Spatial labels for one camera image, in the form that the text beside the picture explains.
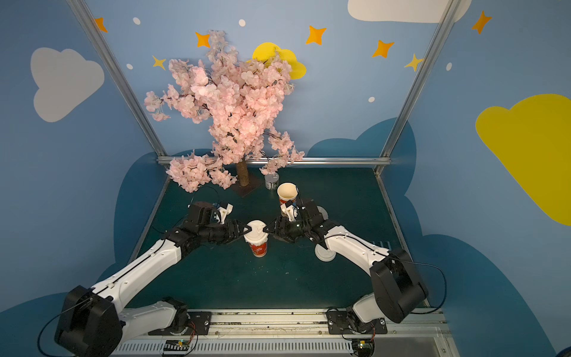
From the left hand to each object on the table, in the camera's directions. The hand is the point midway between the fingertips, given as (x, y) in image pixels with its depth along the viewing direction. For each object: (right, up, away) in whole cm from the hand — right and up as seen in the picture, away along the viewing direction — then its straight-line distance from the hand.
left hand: (249, 228), depth 80 cm
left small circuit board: (-23, -38, -7) cm, 45 cm away
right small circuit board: (+40, -39, -7) cm, 56 cm away
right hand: (+9, -1, +1) cm, 9 cm away
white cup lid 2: (+29, -12, +10) cm, 33 cm away
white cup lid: (+3, -2, -3) cm, 5 cm away
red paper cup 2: (+14, +13, +15) cm, 24 cm away
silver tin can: (+6, +19, +31) cm, 37 cm away
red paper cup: (+3, -9, +4) cm, 11 cm away
